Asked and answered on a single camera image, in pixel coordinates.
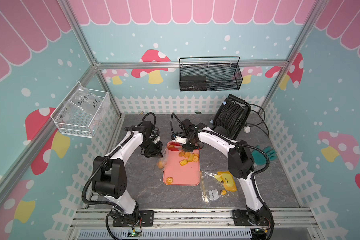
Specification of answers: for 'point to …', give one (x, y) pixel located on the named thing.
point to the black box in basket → (193, 83)
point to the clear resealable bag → (162, 162)
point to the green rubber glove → (259, 158)
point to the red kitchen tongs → (177, 146)
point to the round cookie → (169, 180)
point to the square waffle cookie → (183, 162)
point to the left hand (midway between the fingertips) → (161, 157)
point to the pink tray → (182, 167)
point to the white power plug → (247, 129)
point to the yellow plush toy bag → (214, 186)
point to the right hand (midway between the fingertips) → (186, 146)
